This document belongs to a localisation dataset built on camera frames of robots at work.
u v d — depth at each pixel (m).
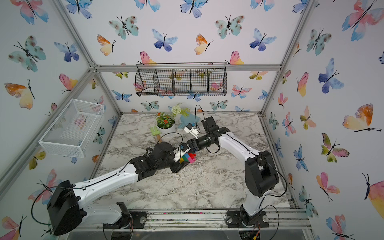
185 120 1.16
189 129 0.76
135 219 0.74
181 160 0.66
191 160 0.76
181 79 0.98
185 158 0.76
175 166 0.68
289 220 0.75
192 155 0.76
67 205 0.39
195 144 0.71
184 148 0.66
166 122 0.96
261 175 0.46
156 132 1.10
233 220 0.73
